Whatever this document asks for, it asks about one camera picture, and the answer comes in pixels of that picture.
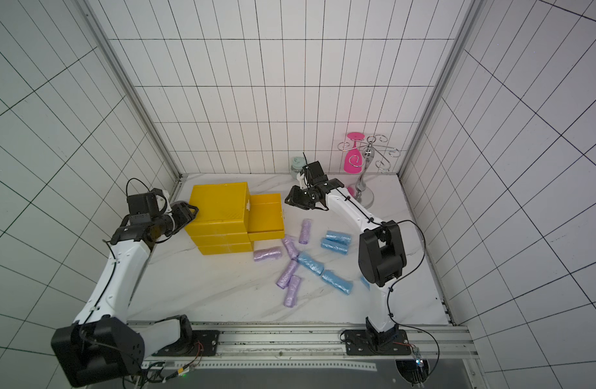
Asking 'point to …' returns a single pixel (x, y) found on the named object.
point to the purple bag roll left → (273, 253)
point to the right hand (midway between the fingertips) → (291, 195)
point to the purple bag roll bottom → (289, 300)
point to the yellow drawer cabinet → (222, 223)
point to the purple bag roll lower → (283, 280)
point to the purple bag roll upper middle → (290, 248)
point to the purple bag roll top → (304, 232)
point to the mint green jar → (297, 164)
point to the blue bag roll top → (338, 237)
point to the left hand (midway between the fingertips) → (193, 216)
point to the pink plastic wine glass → (353, 157)
